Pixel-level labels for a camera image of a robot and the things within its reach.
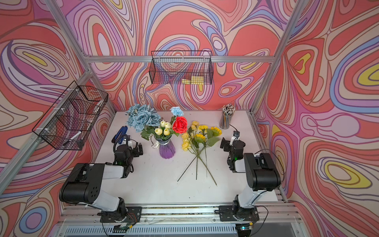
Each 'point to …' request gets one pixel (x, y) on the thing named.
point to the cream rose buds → (165, 128)
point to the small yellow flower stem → (203, 128)
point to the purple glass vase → (167, 148)
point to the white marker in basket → (73, 137)
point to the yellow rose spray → (188, 144)
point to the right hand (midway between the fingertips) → (230, 141)
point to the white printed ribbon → (156, 144)
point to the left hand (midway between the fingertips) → (134, 144)
